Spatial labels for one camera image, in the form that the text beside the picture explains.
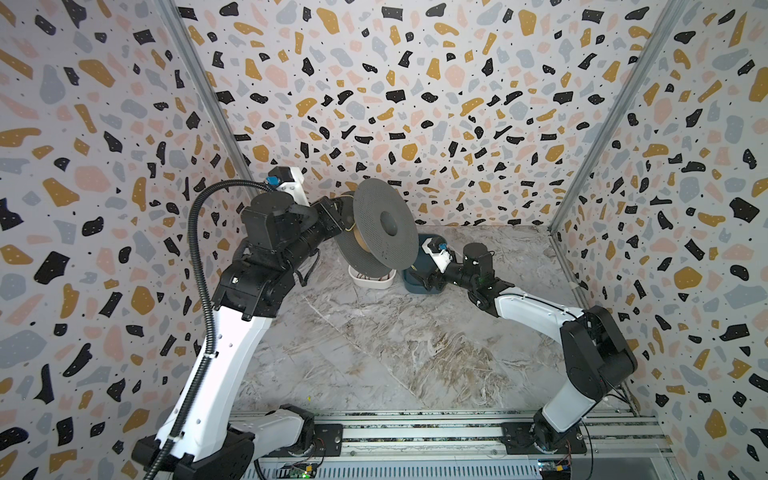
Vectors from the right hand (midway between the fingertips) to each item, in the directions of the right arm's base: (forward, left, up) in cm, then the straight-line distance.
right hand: (416, 254), depth 84 cm
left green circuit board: (-48, +27, -22) cm, 59 cm away
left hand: (-8, +15, +28) cm, 33 cm away
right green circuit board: (-47, -33, -24) cm, 62 cm away
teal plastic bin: (-6, -2, +4) cm, 8 cm away
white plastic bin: (+4, +17, -21) cm, 27 cm away
